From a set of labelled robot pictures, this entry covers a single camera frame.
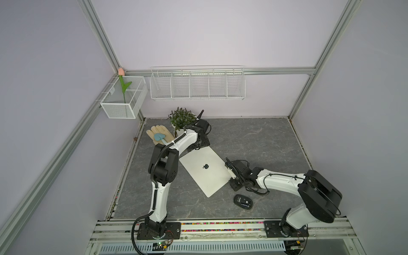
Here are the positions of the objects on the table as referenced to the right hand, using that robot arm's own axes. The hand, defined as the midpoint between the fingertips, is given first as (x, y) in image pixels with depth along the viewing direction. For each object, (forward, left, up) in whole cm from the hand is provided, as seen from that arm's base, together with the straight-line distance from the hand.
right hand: (232, 180), depth 89 cm
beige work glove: (+38, +48, +1) cm, 61 cm away
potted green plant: (+30, +30, +19) cm, 47 cm away
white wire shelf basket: (+51, +20, +30) cm, 62 cm away
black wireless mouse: (-12, -4, +3) cm, 13 cm away
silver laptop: (+7, +14, 0) cm, 16 cm away
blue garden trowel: (+30, +47, +3) cm, 56 cm away
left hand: (+20, +18, +5) cm, 28 cm away
